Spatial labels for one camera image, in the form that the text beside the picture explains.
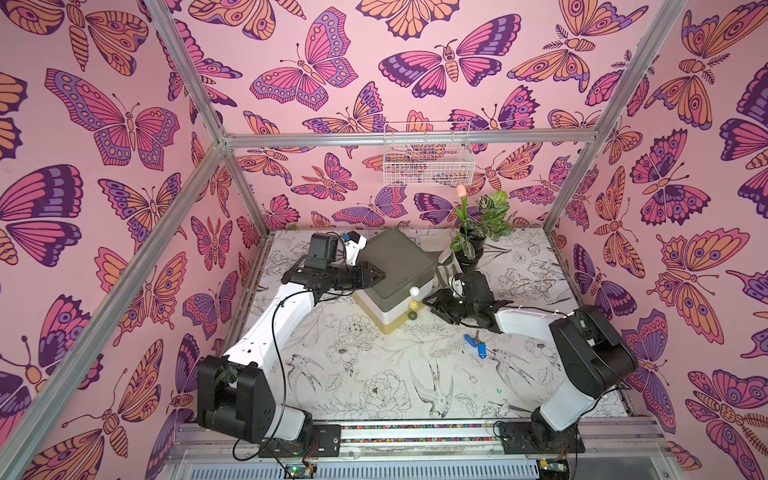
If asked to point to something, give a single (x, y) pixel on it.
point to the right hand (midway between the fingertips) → (420, 307)
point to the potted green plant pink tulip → (492, 222)
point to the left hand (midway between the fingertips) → (384, 274)
